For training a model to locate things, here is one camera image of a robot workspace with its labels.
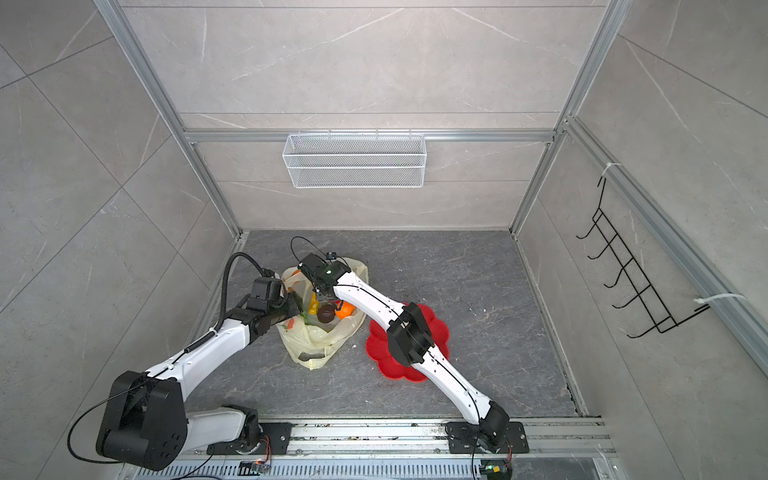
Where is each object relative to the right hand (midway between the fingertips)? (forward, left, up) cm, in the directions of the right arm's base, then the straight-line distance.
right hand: (331, 289), depth 97 cm
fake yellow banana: (-8, +4, +4) cm, 9 cm away
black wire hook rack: (-26, -75, +27) cm, 84 cm away
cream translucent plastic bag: (-20, +2, +3) cm, 20 cm away
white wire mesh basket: (+36, -8, +25) cm, 45 cm away
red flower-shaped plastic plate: (-19, -16, -3) cm, 25 cm away
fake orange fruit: (-9, -6, +1) cm, 11 cm away
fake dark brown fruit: (-9, +1, 0) cm, 9 cm away
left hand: (-6, +9, +6) cm, 12 cm away
